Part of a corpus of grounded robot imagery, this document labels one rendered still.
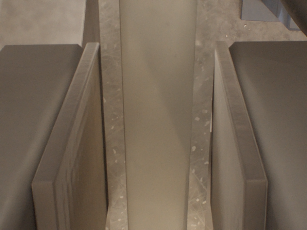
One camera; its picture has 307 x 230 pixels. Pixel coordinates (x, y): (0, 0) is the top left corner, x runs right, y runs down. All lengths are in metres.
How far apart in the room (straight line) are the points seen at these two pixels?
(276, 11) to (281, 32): 0.18
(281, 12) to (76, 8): 0.72
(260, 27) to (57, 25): 0.93
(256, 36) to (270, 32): 0.02
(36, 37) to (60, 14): 0.01
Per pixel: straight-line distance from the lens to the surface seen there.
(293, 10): 0.47
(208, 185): 0.32
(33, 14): 0.21
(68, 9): 0.20
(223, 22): 1.11
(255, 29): 1.12
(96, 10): 0.24
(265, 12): 1.10
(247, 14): 1.10
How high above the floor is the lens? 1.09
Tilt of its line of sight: 72 degrees down
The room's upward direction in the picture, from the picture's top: 177 degrees counter-clockwise
